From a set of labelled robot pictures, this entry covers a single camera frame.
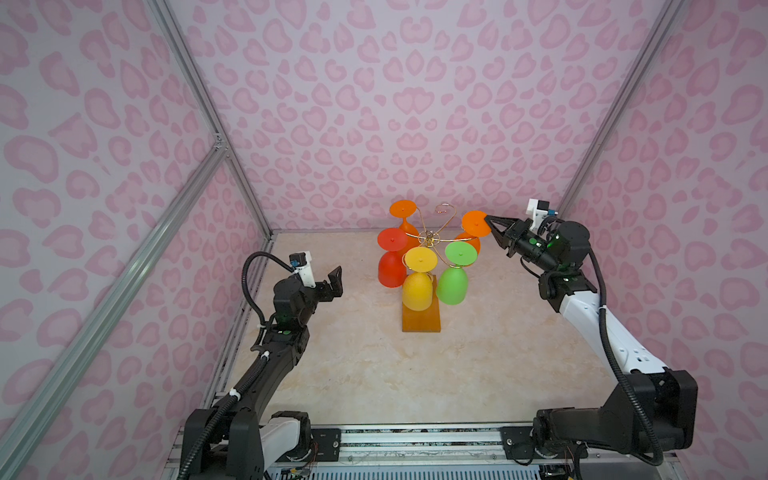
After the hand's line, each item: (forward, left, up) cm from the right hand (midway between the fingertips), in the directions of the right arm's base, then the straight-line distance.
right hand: (488, 218), depth 70 cm
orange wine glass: (+10, +19, -6) cm, 22 cm away
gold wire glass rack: (-1, +13, -7) cm, 14 cm away
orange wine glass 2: (0, +2, -3) cm, 3 cm away
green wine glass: (-9, +8, -13) cm, 18 cm away
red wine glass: (-4, +23, -15) cm, 28 cm away
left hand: (-2, +41, -15) cm, 44 cm away
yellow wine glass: (-11, +16, -12) cm, 23 cm away
